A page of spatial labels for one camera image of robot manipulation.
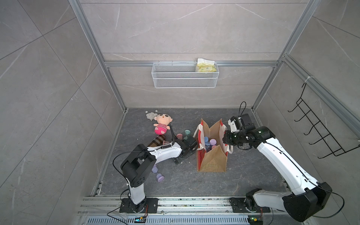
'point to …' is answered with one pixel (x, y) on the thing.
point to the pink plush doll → (163, 120)
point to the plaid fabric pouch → (159, 140)
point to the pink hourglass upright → (179, 136)
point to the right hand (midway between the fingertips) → (224, 138)
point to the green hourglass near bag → (187, 132)
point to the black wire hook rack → (335, 147)
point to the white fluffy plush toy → (151, 115)
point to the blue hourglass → (207, 144)
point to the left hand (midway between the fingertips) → (189, 152)
